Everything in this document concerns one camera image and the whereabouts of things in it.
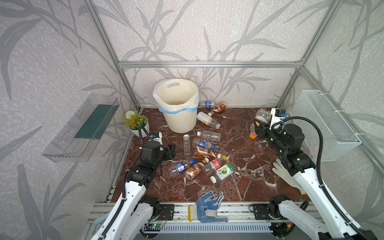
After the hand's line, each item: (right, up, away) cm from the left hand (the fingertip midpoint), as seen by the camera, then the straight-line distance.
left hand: (172, 142), depth 78 cm
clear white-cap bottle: (+6, -5, +19) cm, 21 cm away
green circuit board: (-8, -40, -7) cm, 41 cm away
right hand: (+42, +14, -7) cm, 45 cm away
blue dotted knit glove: (+17, -32, -7) cm, 37 cm away
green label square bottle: (+27, -18, +5) cm, 33 cm away
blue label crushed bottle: (+12, -3, +19) cm, 23 cm away
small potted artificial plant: (-26, +12, +11) cm, 31 cm away
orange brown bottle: (+15, -8, +11) cm, 21 cm away
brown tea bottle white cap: (+11, -17, +5) cm, 21 cm away
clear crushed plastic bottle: (+21, +1, +21) cm, 29 cm away
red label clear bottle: (+20, -16, +6) cm, 27 cm away
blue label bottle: (0, -18, +10) cm, 20 cm away
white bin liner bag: (-5, +29, +27) cm, 40 cm away
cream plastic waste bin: (+2, +10, +18) cm, 21 cm away
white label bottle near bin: (+20, +12, +28) cm, 36 cm away
